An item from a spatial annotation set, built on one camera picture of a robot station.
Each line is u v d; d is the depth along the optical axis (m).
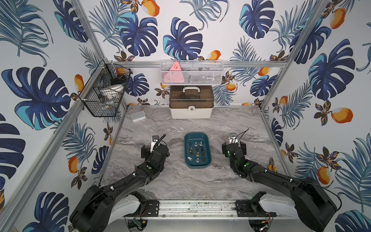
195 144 0.97
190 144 0.98
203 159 0.91
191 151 0.97
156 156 0.64
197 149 0.95
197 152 0.93
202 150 0.96
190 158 0.91
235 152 0.64
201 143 0.97
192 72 0.94
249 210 0.73
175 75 0.90
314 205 0.41
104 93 0.81
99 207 0.41
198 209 0.75
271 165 0.88
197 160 0.90
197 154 0.92
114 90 0.80
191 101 1.03
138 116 1.14
